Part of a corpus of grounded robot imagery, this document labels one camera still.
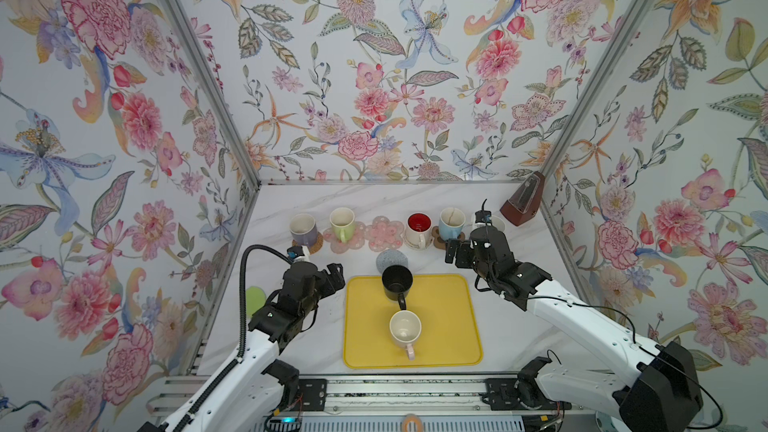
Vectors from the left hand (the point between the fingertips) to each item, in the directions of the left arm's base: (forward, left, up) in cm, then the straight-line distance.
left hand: (337, 273), depth 81 cm
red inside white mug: (+19, -25, -7) cm, 32 cm away
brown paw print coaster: (+18, -33, -13) cm, 40 cm away
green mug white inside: (+21, 0, -5) cm, 21 cm away
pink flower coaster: (+23, -13, -14) cm, 30 cm away
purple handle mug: (+22, +14, -9) cm, 28 cm away
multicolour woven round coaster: (+15, -24, -12) cm, 31 cm away
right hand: (+7, -34, +4) cm, 35 cm away
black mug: (+2, -17, -9) cm, 19 cm away
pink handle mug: (-11, -18, -12) cm, 25 cm away
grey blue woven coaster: (+12, -15, -13) cm, 23 cm away
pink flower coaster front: (+19, -3, -13) cm, 24 cm away
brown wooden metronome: (+28, -62, -3) cm, 68 cm away
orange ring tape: (-32, -19, -13) cm, 39 cm away
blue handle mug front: (+23, -36, -9) cm, 43 cm away
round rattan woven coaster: (+17, +11, -14) cm, 25 cm away
